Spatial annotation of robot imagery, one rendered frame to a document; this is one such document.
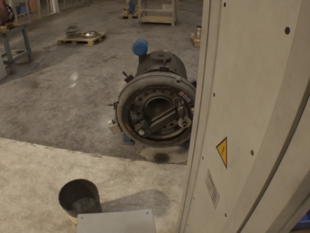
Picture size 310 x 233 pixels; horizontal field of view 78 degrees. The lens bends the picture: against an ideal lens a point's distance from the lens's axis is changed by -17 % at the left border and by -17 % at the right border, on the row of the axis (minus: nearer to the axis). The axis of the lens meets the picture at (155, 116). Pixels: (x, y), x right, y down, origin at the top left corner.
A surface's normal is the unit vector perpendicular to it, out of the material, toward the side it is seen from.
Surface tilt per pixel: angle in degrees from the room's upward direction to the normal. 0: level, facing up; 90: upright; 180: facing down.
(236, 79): 90
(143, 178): 0
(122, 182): 0
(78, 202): 0
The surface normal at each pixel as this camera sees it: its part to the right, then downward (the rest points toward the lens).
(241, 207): -0.99, 0.08
